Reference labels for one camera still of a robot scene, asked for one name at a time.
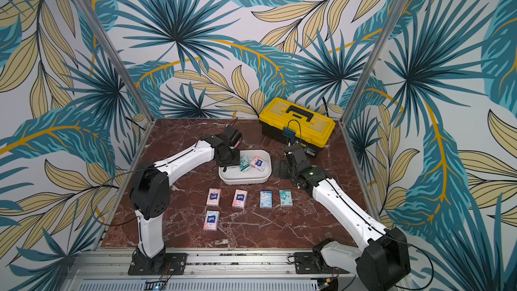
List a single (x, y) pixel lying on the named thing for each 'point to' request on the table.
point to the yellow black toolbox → (312, 131)
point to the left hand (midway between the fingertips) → (235, 164)
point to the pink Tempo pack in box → (258, 164)
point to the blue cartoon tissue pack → (266, 199)
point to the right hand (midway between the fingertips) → (287, 165)
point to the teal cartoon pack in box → (245, 162)
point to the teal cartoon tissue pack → (286, 198)
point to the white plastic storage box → (233, 175)
